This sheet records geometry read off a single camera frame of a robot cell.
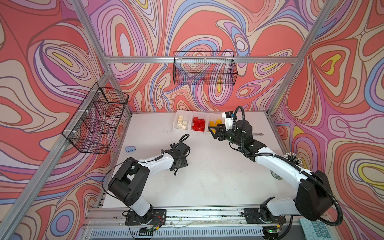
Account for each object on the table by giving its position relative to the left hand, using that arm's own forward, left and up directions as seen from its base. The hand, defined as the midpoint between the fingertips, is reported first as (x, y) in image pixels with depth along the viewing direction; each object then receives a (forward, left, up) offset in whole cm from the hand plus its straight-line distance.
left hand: (183, 164), depth 92 cm
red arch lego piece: (+29, -10, +4) cm, 31 cm away
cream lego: (+32, 0, +3) cm, 32 cm away
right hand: (+9, -17, +23) cm, 30 cm away
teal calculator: (-34, -63, +1) cm, 72 cm away
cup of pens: (-4, -58, +17) cm, 60 cm away
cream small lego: (+31, +4, +1) cm, 31 cm away
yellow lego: (+32, -20, +3) cm, 37 cm away
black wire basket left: (+5, +46, +28) cm, 54 cm away
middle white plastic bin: (+37, -12, +6) cm, 39 cm away
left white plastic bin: (+36, -2, +7) cm, 36 cm away
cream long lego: (+36, +4, +2) cm, 36 cm away
